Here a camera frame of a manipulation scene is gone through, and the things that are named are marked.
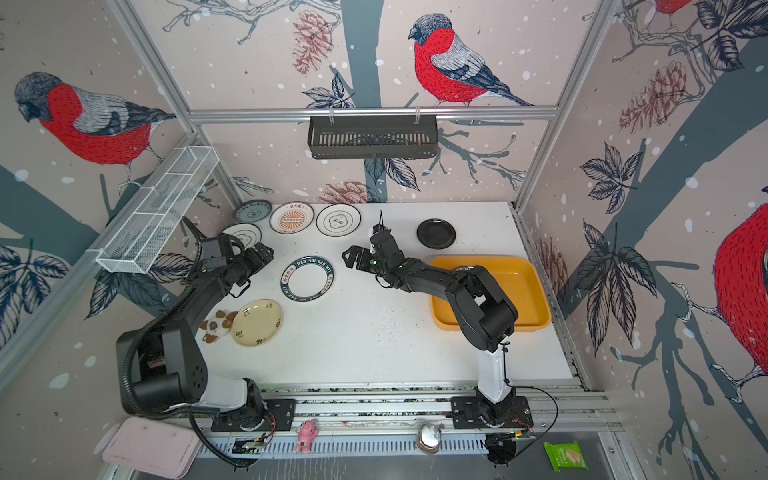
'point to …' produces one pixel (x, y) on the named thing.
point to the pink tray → (148, 448)
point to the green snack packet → (565, 455)
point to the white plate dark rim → (247, 233)
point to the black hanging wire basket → (372, 136)
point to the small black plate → (436, 233)
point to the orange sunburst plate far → (292, 217)
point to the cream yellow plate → (256, 323)
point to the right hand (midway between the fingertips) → (351, 261)
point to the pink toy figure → (306, 434)
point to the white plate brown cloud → (338, 220)
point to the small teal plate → (253, 210)
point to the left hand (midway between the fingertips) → (260, 255)
